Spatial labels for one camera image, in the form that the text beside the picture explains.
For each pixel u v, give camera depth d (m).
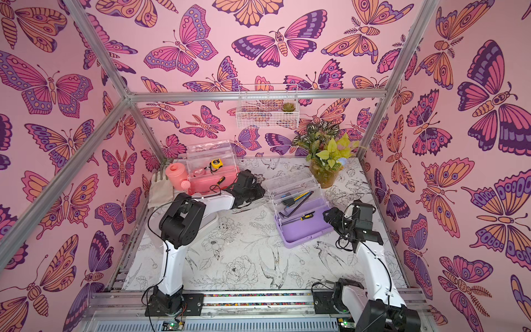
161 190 1.07
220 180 1.09
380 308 0.40
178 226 0.56
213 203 0.66
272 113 1.05
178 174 1.00
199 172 1.03
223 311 0.73
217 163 1.06
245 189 0.82
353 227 0.63
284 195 0.92
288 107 0.92
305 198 0.94
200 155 1.21
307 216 0.94
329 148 0.91
